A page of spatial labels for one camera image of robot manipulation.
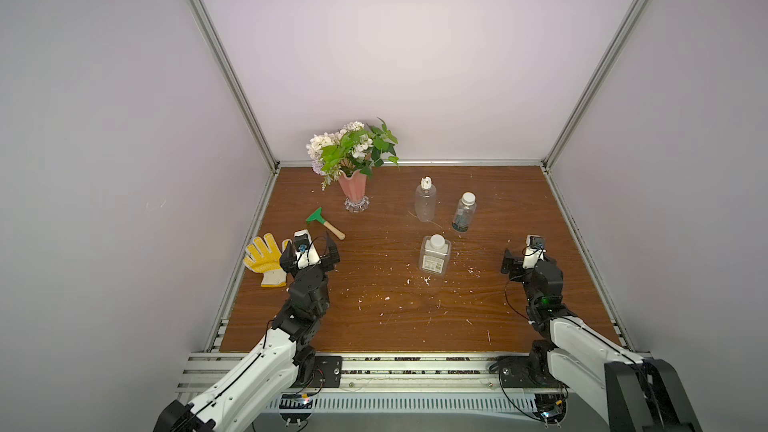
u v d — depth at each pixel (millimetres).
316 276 598
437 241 795
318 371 726
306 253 644
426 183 919
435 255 823
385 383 726
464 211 953
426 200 948
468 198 896
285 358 550
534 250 735
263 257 948
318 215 1004
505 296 741
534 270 682
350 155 857
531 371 721
